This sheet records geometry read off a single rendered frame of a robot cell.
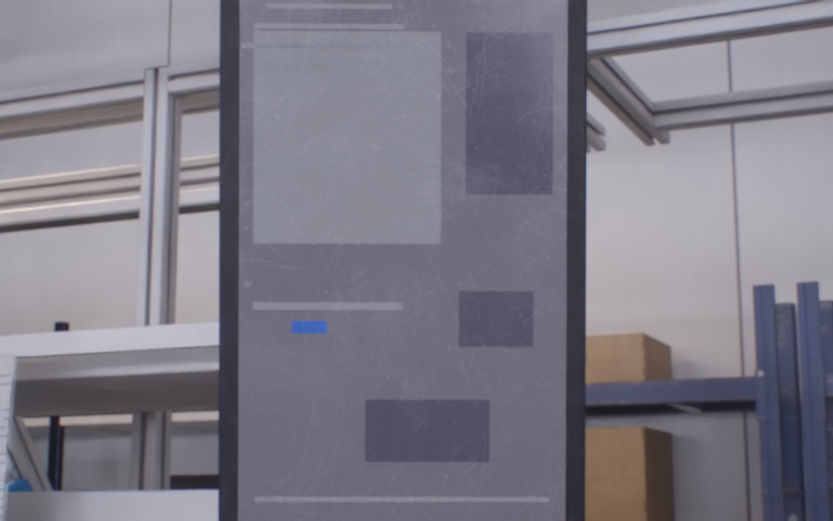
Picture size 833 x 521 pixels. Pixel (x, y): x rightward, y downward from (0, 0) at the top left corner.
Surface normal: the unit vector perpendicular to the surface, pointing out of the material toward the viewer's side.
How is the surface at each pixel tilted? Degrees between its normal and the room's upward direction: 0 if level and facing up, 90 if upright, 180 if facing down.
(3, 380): 87
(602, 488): 90
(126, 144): 90
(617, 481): 90
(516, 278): 101
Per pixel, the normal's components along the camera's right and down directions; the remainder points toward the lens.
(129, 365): -0.40, -0.17
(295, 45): 0.02, 0.00
